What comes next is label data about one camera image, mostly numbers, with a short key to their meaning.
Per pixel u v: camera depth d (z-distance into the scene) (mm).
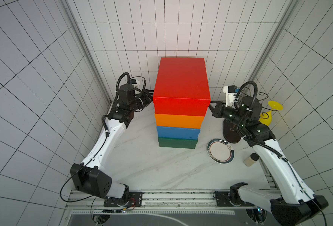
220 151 908
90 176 386
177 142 861
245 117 477
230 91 560
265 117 686
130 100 550
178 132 776
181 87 623
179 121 723
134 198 728
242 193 621
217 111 562
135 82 657
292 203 376
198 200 744
